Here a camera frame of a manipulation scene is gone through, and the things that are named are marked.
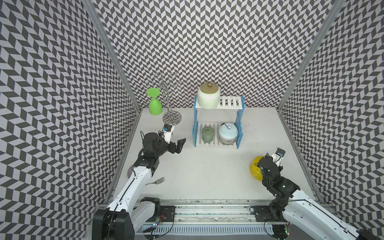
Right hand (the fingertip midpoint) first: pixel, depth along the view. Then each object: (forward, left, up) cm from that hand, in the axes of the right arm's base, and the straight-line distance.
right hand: (268, 157), depth 80 cm
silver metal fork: (-9, +60, -9) cm, 61 cm away
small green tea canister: (+17, +32, -2) cm, 36 cm away
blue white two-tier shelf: (+41, +15, -7) cm, 44 cm away
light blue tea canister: (+16, +20, 0) cm, 25 cm away
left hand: (+9, +49, +8) cm, 51 cm away
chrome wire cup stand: (+38, +59, -9) cm, 71 cm away
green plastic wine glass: (+28, +64, +11) cm, 71 cm away
